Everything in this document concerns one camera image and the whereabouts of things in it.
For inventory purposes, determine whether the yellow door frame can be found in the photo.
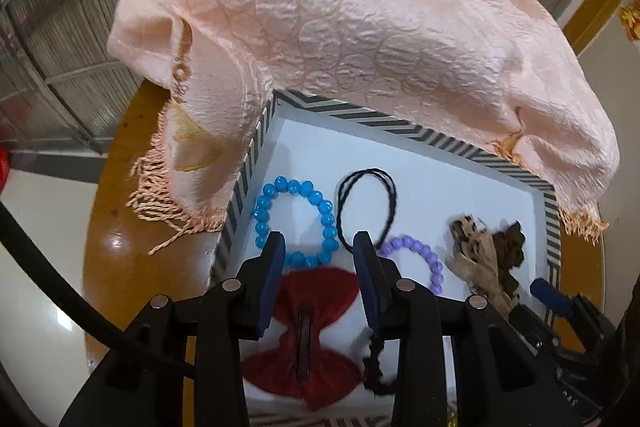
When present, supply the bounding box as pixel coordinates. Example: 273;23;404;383
561;0;634;56

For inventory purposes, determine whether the blue bead bracelet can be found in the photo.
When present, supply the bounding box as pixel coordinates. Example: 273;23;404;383
253;177;340;270

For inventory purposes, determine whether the dark braided hair tie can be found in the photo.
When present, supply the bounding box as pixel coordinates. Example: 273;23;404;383
362;332;398;396

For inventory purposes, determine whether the striped cardboard box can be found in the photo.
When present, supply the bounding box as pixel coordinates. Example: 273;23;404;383
207;89;558;427

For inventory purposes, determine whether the thick black cable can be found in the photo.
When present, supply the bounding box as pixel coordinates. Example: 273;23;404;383
0;201;197;379

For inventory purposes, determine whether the red wall decoration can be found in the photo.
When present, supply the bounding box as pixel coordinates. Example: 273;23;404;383
620;4;640;41

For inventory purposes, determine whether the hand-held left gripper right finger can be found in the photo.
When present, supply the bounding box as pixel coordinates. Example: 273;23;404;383
352;231;566;427

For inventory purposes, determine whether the pink fringed scarf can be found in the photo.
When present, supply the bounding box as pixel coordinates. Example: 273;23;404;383
107;0;621;255

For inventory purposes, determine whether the red bow hair clip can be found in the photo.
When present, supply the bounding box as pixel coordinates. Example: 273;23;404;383
242;268;363;412

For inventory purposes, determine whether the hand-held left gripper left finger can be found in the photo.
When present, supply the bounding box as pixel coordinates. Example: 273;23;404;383
59;231;287;427

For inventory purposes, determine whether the thin black cord hair tie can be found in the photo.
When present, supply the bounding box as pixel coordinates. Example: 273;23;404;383
336;168;398;253

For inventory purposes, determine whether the beige leopard scrunchie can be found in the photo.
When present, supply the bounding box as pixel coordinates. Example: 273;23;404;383
445;216;516;314

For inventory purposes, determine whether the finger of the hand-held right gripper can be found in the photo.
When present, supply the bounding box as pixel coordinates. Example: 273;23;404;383
530;278;618;358
509;306;558;360

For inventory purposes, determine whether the purple bead bracelet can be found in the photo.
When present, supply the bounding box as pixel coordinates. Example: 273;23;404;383
380;235;445;294

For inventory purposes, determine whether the metal gate door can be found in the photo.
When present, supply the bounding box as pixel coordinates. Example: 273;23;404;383
0;0;226;158

